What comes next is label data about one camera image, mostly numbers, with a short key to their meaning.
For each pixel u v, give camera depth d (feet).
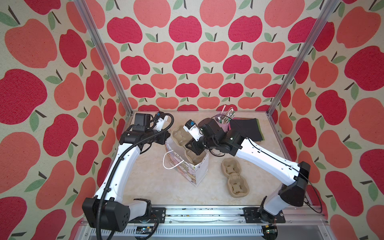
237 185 2.65
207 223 2.40
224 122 3.74
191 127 1.99
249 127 3.53
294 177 1.36
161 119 2.20
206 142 1.91
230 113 2.98
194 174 2.30
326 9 2.31
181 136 2.45
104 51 2.83
